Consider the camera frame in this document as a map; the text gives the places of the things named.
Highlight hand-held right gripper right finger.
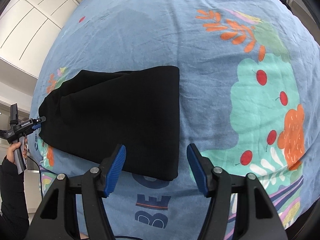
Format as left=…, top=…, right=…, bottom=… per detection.
left=187, top=144, right=288, bottom=240

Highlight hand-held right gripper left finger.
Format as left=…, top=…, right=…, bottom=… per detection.
left=29, top=144, right=126, bottom=240

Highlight black pants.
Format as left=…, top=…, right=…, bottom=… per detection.
left=38, top=65, right=181, bottom=182

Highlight person's left forearm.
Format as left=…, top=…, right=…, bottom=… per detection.
left=0, top=155, right=30, bottom=240

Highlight white wardrobe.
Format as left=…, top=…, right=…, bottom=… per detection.
left=0, top=0, right=87, bottom=63

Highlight black cable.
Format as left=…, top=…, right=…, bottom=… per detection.
left=26, top=155, right=43, bottom=190

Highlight person's left hand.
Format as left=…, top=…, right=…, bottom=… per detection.
left=6, top=137, right=28, bottom=166

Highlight blue printed bed sheet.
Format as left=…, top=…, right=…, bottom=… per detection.
left=26, top=0, right=312, bottom=240

